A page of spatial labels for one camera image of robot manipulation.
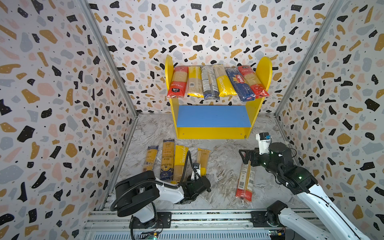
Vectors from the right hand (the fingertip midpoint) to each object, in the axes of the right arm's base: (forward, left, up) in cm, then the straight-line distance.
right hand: (245, 147), depth 70 cm
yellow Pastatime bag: (+7, +21, -24) cm, 32 cm away
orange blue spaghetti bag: (-3, +41, -24) cm, 48 cm away
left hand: (-4, +19, -24) cm, 31 cm away
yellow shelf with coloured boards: (+30, +12, -16) cm, 36 cm away
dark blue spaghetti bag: (+6, +53, -23) cm, 58 cm away
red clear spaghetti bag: (-11, -3, -24) cm, 27 cm away
